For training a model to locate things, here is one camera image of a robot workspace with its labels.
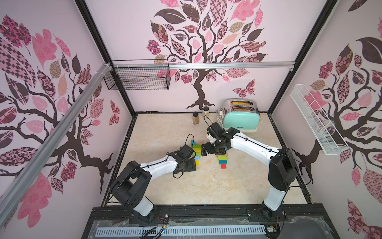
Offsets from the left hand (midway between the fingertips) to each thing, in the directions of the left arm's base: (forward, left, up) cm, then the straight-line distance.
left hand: (187, 170), depth 89 cm
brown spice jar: (+38, -6, +6) cm, 39 cm away
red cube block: (+2, -22, +1) cm, 23 cm away
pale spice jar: (+43, -14, +8) cm, 46 cm away
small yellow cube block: (+3, -6, +4) cm, 8 cm away
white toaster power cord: (+37, -23, +9) cm, 45 cm away
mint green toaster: (+30, -36, +18) cm, 50 cm away
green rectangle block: (+8, -23, 0) cm, 24 cm away
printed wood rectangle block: (+3, -22, +15) cm, 26 cm away
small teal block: (+5, -22, +1) cm, 23 cm away
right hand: (+5, -13, +10) cm, 17 cm away
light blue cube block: (+7, -6, +3) cm, 10 cm away
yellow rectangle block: (+5, -6, +17) cm, 18 cm away
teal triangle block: (+19, -3, +2) cm, 20 cm away
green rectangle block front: (+5, -7, +12) cm, 15 cm away
